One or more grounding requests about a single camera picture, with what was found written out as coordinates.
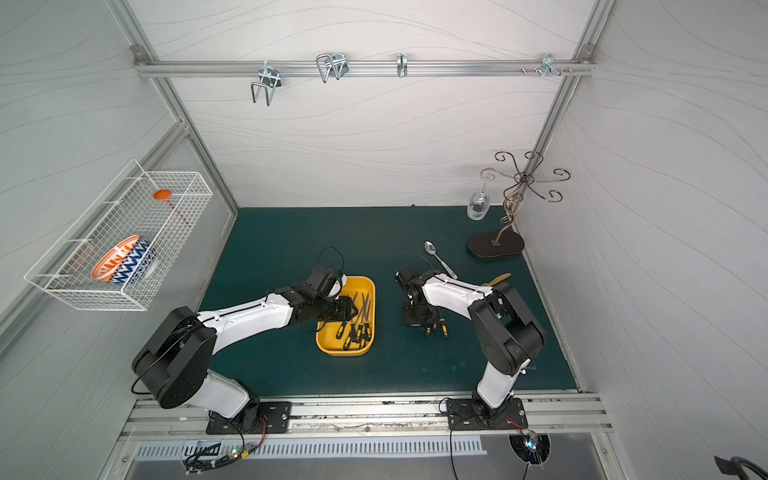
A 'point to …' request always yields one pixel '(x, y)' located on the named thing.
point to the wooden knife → (497, 280)
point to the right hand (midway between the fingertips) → (417, 322)
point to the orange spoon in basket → (164, 195)
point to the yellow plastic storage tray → (326, 342)
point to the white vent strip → (326, 449)
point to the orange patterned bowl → (105, 266)
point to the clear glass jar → (478, 205)
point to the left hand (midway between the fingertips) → (355, 313)
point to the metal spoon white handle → (431, 249)
